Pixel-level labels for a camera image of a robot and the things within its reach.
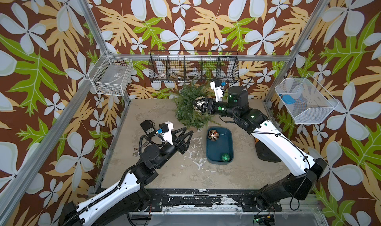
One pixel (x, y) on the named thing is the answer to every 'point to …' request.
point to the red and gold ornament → (213, 135)
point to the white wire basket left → (110, 76)
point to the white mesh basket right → (307, 101)
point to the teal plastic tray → (224, 144)
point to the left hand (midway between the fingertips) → (189, 129)
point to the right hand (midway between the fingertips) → (196, 103)
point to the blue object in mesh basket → (288, 99)
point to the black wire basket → (193, 66)
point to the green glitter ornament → (225, 157)
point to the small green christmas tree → (186, 111)
